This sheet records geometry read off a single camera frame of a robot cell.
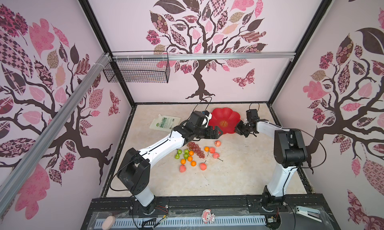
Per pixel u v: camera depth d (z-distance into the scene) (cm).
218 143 94
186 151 92
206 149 92
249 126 76
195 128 63
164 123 107
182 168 84
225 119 110
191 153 90
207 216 68
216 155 89
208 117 75
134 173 43
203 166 86
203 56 93
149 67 95
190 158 89
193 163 87
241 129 89
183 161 88
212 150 92
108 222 68
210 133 70
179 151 92
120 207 74
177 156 90
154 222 72
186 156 90
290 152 52
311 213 70
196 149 91
